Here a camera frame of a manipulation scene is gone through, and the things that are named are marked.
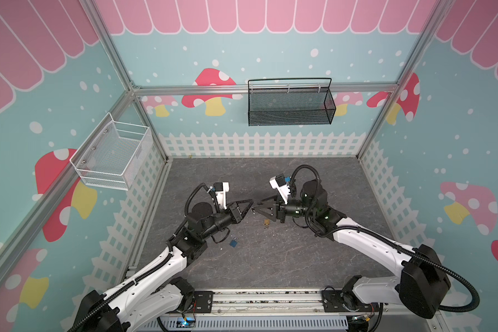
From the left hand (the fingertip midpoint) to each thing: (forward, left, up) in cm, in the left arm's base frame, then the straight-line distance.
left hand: (254, 206), depth 71 cm
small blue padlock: (-3, +9, -26) cm, 27 cm away
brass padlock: (+7, -6, -25) cm, 27 cm away
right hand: (-1, -1, +1) cm, 2 cm away
